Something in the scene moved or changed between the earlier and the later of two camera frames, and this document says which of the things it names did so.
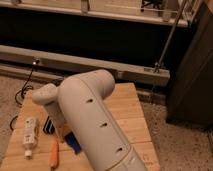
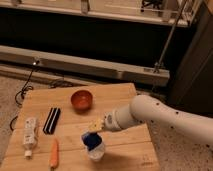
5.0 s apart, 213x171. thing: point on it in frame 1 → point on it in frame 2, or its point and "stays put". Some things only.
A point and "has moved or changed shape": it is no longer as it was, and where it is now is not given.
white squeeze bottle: [29, 136] stays put
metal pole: [160, 62] stays put
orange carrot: [54, 154] stays put
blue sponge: [72, 142] has moved or changed shape
